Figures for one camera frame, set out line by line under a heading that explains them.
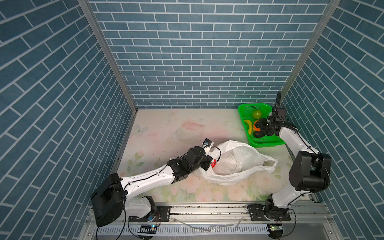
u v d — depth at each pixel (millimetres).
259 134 1008
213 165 869
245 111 1123
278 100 796
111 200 401
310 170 461
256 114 1116
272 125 684
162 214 733
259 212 734
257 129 865
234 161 900
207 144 677
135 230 695
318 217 748
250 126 1052
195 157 578
